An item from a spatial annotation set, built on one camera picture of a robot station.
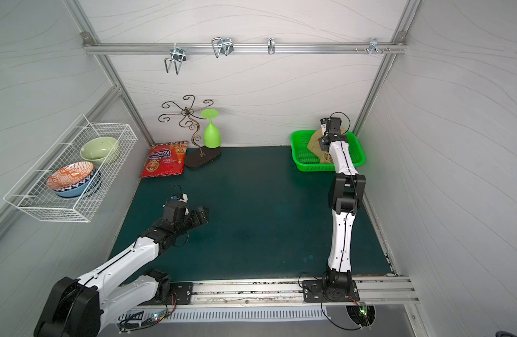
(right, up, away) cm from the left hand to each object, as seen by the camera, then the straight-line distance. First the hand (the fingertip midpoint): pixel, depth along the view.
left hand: (201, 213), depth 86 cm
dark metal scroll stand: (-12, +24, +28) cm, 39 cm away
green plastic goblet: (+3, +33, +8) cm, 34 cm away
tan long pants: (+54, +31, +25) cm, 67 cm away
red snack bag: (-26, +23, +22) cm, 41 cm away
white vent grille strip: (+11, -31, -16) cm, 37 cm away
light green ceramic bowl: (-33, +26, -13) cm, 44 cm away
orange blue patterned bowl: (-33, +16, -23) cm, 43 cm away
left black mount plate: (-2, -25, -13) cm, 28 cm away
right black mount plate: (+45, -25, -14) cm, 53 cm away
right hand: (+61, +35, +16) cm, 72 cm away
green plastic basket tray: (+48, +22, +18) cm, 56 cm away
